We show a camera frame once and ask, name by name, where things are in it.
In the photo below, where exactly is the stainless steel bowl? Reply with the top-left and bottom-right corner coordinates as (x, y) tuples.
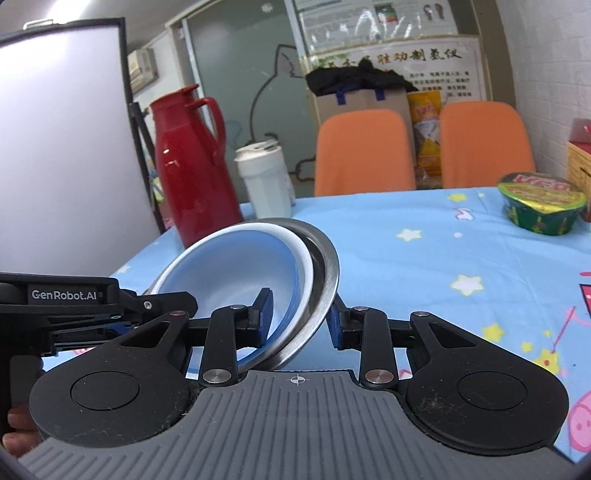
(238, 218), (339, 373)

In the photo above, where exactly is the blue translucent plastic bowl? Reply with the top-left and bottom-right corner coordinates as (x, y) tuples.
(156, 229), (302, 363)

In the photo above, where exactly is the white ceramic bowl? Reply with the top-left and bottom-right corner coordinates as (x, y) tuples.
(146, 222), (317, 361)

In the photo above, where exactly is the person's left hand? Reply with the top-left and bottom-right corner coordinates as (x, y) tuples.
(2, 404), (42, 458)

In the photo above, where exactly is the blue cartoon tablecloth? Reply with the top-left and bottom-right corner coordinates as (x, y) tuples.
(23, 188), (590, 479)

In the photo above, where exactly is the white reflector panel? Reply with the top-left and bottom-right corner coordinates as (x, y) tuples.
(1, 18), (164, 276)

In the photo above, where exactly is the white tumbler cup with lid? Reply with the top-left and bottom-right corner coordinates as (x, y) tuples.
(235, 139), (296, 219)

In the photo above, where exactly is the left orange chair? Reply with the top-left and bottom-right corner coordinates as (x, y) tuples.
(315, 109), (416, 197)

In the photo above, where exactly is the orange chair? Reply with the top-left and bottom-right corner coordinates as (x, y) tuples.
(440, 101), (536, 189)
(315, 109), (416, 197)

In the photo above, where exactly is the red thermos jug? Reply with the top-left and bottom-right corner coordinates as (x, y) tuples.
(150, 84), (243, 247)

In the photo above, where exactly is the instant noodle bowl green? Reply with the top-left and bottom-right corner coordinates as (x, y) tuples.
(497, 172), (588, 236)

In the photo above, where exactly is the right orange chair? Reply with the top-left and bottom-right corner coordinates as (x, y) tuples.
(440, 101), (536, 189)

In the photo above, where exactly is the yellow snack bag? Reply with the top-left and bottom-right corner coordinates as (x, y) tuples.
(407, 90), (442, 177)

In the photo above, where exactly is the brown cardboard box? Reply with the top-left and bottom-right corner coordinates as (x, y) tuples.
(315, 89), (414, 142)

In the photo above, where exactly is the black cloth on box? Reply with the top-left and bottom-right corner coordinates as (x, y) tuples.
(305, 59), (418, 97)

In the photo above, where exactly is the white poster with Chinese text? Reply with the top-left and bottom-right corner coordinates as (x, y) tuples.
(303, 35), (490, 104)

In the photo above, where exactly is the black metal stand frame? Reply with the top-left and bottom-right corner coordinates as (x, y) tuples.
(127, 101), (165, 234)

